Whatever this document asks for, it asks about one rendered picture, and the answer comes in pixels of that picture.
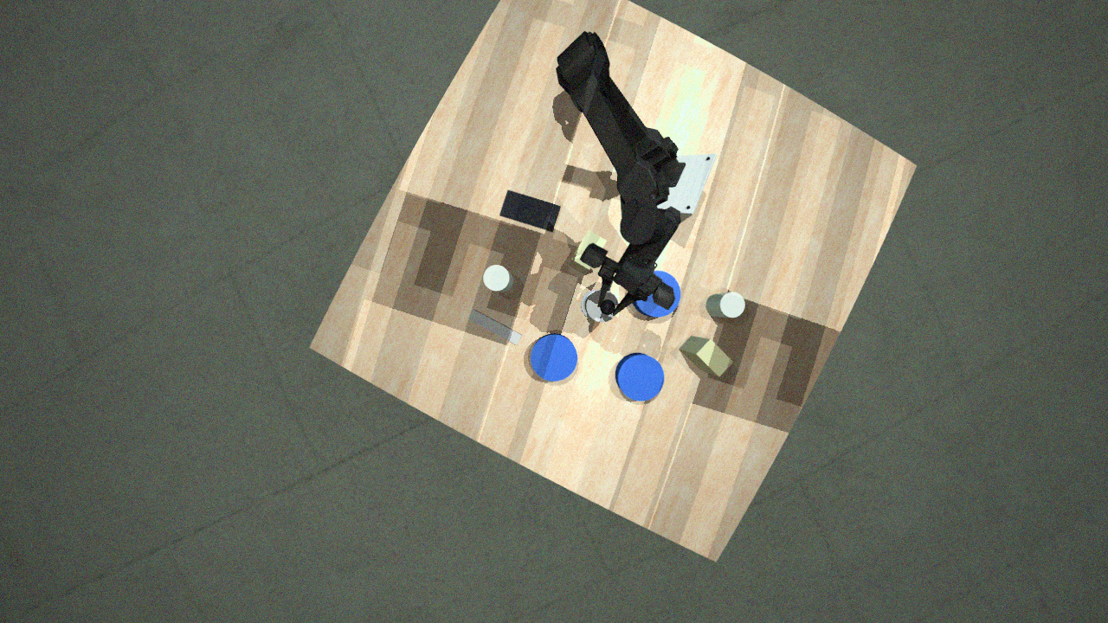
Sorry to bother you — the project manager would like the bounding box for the blue cylinder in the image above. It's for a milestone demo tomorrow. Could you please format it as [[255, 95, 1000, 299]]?
[[615, 353, 665, 401], [531, 333, 577, 382], [633, 270, 680, 318]]

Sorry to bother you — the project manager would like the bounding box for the pale green block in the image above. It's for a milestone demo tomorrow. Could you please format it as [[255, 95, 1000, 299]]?
[[570, 229, 606, 275], [679, 336, 733, 376]]

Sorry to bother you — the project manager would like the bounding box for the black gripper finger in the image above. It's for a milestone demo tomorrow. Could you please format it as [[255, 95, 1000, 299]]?
[[598, 268, 614, 307], [613, 293, 647, 316]]

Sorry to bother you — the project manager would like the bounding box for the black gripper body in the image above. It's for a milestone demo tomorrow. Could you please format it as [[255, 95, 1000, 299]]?
[[579, 242, 676, 310]]

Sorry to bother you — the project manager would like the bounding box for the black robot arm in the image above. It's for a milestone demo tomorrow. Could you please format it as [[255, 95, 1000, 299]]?
[[556, 31, 686, 296]]

